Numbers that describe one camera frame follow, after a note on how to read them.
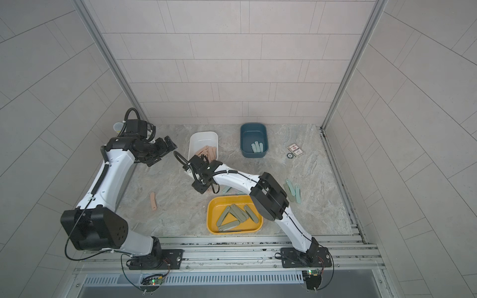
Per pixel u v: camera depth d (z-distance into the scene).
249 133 1.12
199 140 1.07
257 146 1.06
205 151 1.02
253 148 1.05
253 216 0.82
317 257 0.64
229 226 0.79
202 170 0.67
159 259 0.66
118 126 0.84
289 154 1.04
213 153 1.02
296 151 1.05
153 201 0.86
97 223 0.39
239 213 0.81
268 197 0.52
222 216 0.81
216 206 0.83
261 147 1.06
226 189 0.90
